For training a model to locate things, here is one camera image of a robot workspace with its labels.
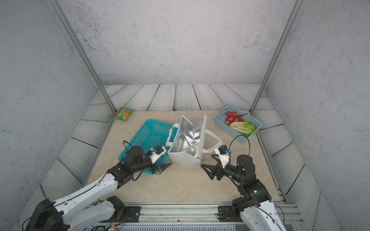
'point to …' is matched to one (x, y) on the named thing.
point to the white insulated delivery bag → (187, 142)
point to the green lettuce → (243, 127)
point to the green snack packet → (122, 114)
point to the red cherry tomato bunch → (232, 117)
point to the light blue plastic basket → (219, 120)
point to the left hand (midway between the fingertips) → (168, 158)
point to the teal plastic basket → (153, 137)
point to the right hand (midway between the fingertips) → (208, 161)
